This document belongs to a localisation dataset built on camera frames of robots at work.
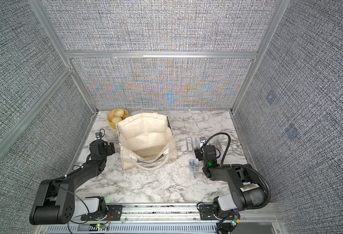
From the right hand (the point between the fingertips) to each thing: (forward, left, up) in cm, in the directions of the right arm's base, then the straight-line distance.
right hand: (205, 142), depth 93 cm
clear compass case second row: (-15, +4, -5) cm, 16 cm away
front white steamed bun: (+20, +61, 0) cm, 65 cm away
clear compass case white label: (-6, +4, +12) cm, 13 cm away
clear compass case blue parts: (-12, +8, -6) cm, 15 cm away
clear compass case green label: (+2, -11, -6) cm, 12 cm away
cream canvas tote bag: (+1, +37, -1) cm, 37 cm away
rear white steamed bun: (+28, +61, -2) cm, 67 cm away
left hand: (-1, +62, +2) cm, 62 cm away
